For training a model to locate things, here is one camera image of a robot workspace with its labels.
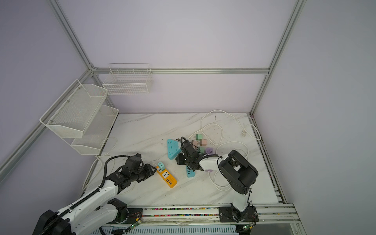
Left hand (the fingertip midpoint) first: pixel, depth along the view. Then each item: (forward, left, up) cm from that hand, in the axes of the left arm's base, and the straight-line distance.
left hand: (154, 171), depth 84 cm
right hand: (+9, -12, -2) cm, 15 cm away
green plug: (+15, -29, -2) cm, 33 cm away
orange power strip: (-3, -8, -3) cm, 9 cm away
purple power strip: (+15, -34, -3) cm, 37 cm away
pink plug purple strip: (+22, -24, -4) cm, 33 cm away
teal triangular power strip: (+16, -9, -2) cm, 19 cm away
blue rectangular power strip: (0, -21, -3) cm, 21 cm away
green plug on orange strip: (+2, -4, +2) cm, 5 cm away
